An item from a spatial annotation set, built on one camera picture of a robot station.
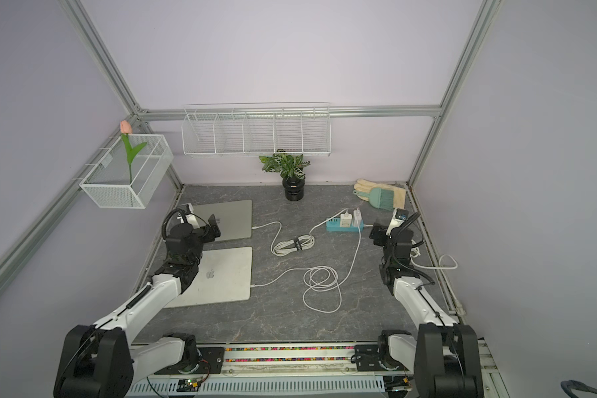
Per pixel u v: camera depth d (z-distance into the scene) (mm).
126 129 829
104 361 408
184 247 641
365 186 1197
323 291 869
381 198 1124
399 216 723
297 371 734
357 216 990
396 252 631
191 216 721
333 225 1024
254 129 993
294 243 986
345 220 986
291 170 913
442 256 988
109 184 765
